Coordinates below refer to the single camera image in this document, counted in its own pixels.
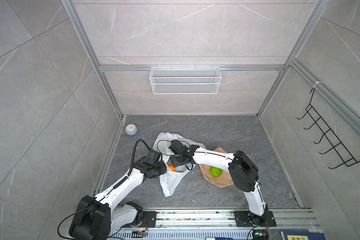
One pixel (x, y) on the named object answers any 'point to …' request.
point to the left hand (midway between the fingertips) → (165, 165)
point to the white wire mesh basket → (185, 80)
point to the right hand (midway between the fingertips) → (175, 158)
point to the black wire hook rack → (346, 158)
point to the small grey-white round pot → (131, 129)
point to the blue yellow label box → (288, 235)
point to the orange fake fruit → (171, 167)
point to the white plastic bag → (174, 175)
